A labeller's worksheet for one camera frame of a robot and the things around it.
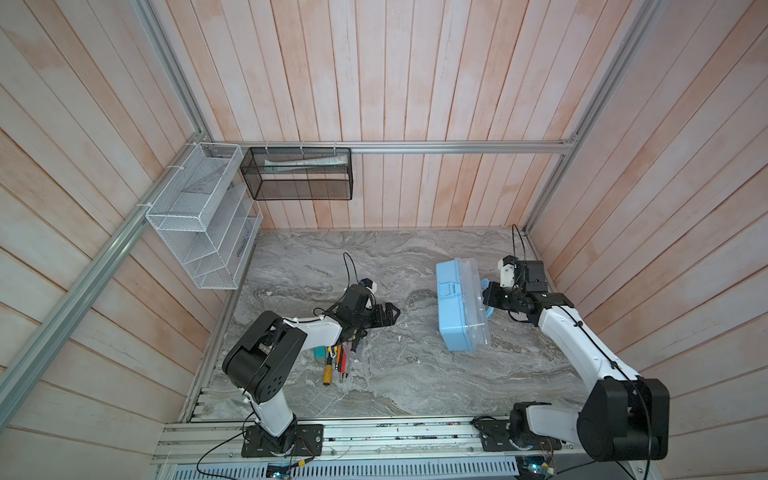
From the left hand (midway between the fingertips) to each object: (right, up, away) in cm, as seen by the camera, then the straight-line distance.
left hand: (390, 318), depth 92 cm
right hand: (+28, +9, -5) cm, 30 cm away
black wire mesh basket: (-32, +49, +12) cm, 60 cm away
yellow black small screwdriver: (-11, -8, -4) cm, 15 cm away
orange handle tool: (-15, -10, -5) cm, 19 cm away
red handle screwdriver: (-14, -8, -4) cm, 16 cm away
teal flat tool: (-21, -10, -4) cm, 24 cm away
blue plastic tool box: (+19, +5, -12) cm, 23 cm away
